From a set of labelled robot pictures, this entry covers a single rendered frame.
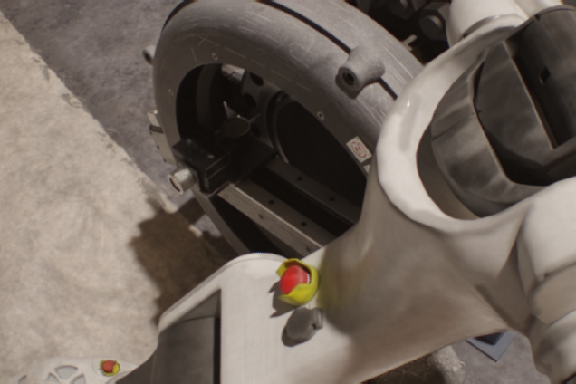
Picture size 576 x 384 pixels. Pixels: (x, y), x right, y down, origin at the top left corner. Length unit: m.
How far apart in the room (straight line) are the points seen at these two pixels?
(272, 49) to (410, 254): 0.53
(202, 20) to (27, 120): 1.51
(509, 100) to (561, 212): 0.08
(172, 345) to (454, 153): 0.42
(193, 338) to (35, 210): 1.43
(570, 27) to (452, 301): 0.20
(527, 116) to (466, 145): 0.04
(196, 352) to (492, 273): 0.40
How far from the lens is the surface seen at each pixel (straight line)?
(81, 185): 2.09
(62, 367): 1.31
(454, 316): 0.46
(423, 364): 1.63
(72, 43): 2.74
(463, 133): 0.40
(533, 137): 0.38
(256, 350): 0.58
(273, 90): 1.18
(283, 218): 1.11
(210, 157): 1.13
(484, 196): 0.38
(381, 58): 0.84
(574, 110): 0.37
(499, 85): 0.41
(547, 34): 0.42
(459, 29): 0.58
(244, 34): 0.92
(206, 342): 0.69
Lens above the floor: 1.46
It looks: 49 degrees down
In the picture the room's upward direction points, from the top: 6 degrees counter-clockwise
